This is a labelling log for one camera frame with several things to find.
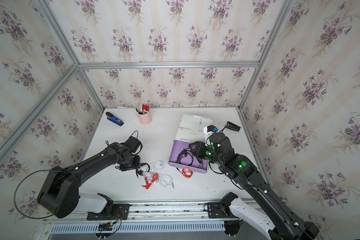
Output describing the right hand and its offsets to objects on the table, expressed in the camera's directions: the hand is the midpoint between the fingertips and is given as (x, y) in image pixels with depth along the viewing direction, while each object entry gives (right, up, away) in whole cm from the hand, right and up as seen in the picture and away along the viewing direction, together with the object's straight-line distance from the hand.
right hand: (192, 146), depth 68 cm
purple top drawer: (+4, -11, +7) cm, 13 cm away
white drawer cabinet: (0, +8, +12) cm, 14 cm away
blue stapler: (-56, +14, +41) cm, 71 cm away
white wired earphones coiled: (-14, -22, +16) cm, 31 cm away
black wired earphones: (-4, -5, +10) cm, 12 cm away
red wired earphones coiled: (-2, -18, +18) cm, 26 cm away
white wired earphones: (-19, -15, +21) cm, 33 cm away
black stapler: (+32, +8, +39) cm, 51 cm away
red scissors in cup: (-31, +22, +38) cm, 53 cm away
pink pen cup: (-31, +13, +39) cm, 52 cm away
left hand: (-30, -15, +17) cm, 38 cm away
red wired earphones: (-23, -23, +15) cm, 36 cm away
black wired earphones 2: (-29, -18, +18) cm, 39 cm away
